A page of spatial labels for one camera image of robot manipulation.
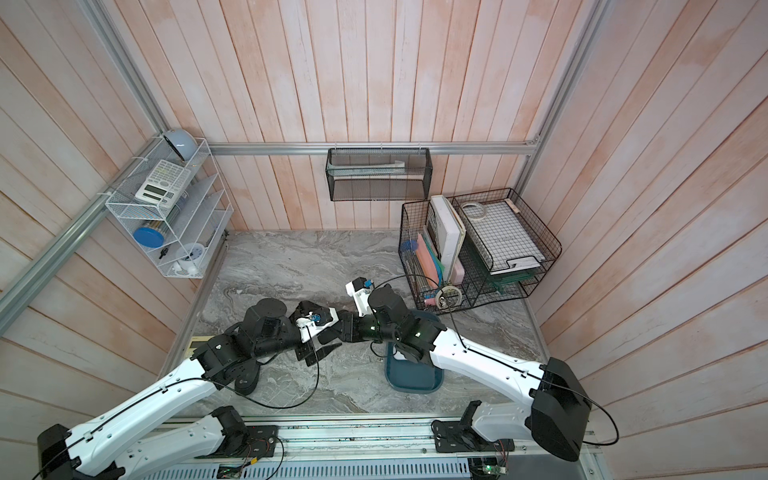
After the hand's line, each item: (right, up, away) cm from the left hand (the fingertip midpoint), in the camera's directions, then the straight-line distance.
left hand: (329, 328), depth 72 cm
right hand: (0, +1, -1) cm, 2 cm away
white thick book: (+34, +24, +13) cm, 43 cm away
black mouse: (0, -1, -4) cm, 4 cm away
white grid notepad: (+52, +23, +18) cm, 60 cm away
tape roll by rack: (+36, +4, +28) cm, 46 cm away
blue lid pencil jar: (-48, +23, +4) cm, 53 cm away
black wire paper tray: (+55, +9, +20) cm, 60 cm away
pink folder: (+29, +18, +29) cm, 45 cm away
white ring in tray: (+44, +33, +26) cm, 61 cm away
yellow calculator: (-45, -8, +20) cm, 50 cm away
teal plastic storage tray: (+22, -17, +11) cm, 30 cm away
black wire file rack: (+32, +13, +21) cm, 41 cm away
